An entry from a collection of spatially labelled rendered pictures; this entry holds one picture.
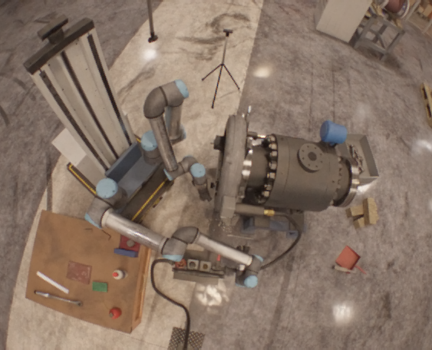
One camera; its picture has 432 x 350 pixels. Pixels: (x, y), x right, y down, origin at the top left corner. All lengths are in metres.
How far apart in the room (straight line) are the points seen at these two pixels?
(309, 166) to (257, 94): 1.69
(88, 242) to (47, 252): 0.40
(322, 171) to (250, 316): 1.47
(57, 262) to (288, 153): 1.97
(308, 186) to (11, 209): 3.07
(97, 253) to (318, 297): 2.12
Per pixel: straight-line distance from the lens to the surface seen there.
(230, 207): 1.55
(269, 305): 2.46
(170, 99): 1.28
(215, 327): 2.39
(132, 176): 1.98
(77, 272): 2.03
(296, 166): 1.73
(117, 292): 1.93
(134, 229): 1.58
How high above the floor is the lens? 2.31
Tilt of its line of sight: 67 degrees down
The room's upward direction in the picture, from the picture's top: 14 degrees clockwise
